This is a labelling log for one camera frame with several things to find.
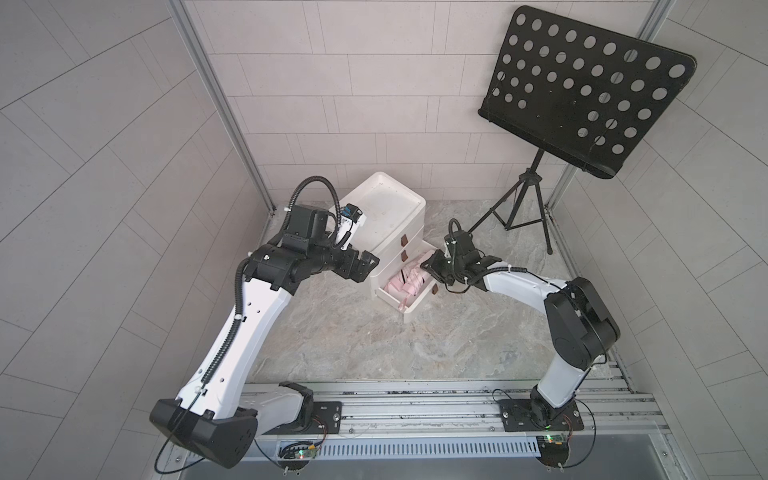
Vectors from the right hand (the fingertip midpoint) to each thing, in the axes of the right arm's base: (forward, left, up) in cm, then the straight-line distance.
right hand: (419, 265), depth 90 cm
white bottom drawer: (-7, -2, -2) cm, 8 cm away
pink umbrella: (-3, +8, -5) cm, 9 cm away
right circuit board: (-46, -27, -10) cm, 54 cm away
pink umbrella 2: (-5, +2, +1) cm, 6 cm away
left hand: (-9, +13, +20) cm, 26 cm away
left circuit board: (-44, +32, -6) cm, 54 cm away
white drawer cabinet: (+1, +8, +15) cm, 17 cm away
